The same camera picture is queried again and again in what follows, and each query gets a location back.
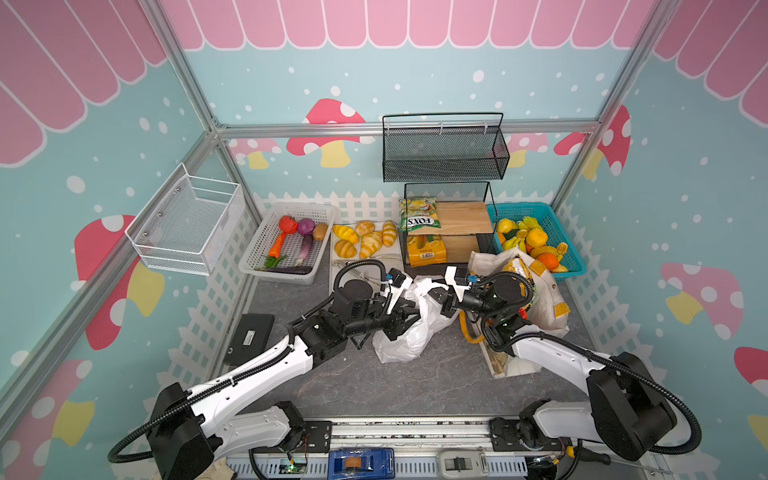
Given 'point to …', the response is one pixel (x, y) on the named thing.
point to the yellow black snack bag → (517, 264)
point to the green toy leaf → (272, 262)
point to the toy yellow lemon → (536, 237)
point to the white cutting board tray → (392, 258)
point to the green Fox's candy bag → (419, 214)
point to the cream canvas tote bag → (548, 312)
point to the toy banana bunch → (523, 227)
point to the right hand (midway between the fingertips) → (419, 282)
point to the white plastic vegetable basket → (260, 249)
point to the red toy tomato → (288, 225)
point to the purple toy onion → (306, 226)
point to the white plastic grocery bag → (410, 343)
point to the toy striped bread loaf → (370, 244)
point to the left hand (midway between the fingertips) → (417, 315)
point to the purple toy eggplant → (307, 245)
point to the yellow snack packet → (431, 252)
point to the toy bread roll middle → (364, 227)
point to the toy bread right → (389, 233)
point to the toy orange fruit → (549, 260)
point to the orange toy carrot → (275, 251)
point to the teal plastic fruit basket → (550, 221)
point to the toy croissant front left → (345, 248)
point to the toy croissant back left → (346, 233)
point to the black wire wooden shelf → (453, 223)
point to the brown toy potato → (320, 231)
